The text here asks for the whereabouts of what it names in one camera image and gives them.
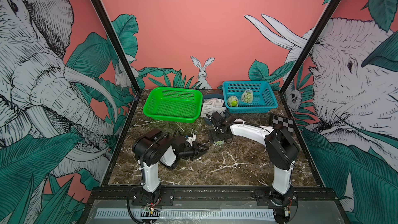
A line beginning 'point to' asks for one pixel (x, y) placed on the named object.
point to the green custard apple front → (247, 97)
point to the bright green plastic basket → (173, 104)
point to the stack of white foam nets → (210, 106)
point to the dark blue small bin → (213, 96)
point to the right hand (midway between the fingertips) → (214, 135)
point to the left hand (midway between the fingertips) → (209, 149)
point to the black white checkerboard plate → (288, 124)
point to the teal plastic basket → (264, 100)
